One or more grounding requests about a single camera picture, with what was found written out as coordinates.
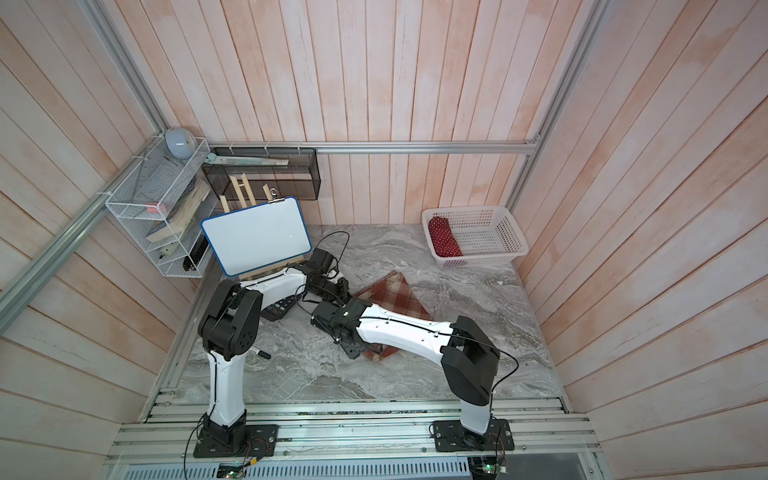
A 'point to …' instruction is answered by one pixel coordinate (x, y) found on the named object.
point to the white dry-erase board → (259, 236)
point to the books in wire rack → (192, 199)
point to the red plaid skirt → (391, 292)
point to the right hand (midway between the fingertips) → (363, 339)
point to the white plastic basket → (485, 235)
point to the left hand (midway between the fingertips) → (357, 304)
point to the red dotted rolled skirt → (443, 238)
